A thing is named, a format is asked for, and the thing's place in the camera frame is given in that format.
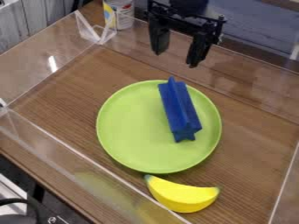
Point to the blue star-shaped block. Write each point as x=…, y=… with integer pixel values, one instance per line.
x=179, y=109

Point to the clear acrylic enclosure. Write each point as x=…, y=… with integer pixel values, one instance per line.
x=56, y=79

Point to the yellow toy banana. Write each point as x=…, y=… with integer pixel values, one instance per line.
x=180, y=198

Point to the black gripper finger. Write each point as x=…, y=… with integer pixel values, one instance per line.
x=159, y=34
x=199, y=48

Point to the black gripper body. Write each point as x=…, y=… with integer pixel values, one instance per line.
x=190, y=16

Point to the white can with label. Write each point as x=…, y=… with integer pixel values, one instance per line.
x=119, y=12

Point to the green round plate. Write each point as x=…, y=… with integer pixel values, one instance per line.
x=135, y=135

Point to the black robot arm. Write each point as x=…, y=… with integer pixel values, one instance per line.
x=191, y=17

